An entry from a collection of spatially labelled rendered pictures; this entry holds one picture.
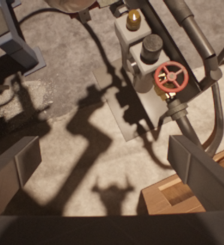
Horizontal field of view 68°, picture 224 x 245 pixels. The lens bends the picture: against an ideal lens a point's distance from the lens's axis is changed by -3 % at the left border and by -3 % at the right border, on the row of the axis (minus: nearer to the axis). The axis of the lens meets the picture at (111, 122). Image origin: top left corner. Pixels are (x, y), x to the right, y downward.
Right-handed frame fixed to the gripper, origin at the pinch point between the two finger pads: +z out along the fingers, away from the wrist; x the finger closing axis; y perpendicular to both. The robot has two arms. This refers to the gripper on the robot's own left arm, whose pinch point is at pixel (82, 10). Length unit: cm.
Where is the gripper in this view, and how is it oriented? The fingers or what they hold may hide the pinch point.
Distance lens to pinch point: 52.9
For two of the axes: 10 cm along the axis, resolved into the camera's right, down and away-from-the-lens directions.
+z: 0.9, 1.3, 9.9
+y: 9.0, -4.3, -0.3
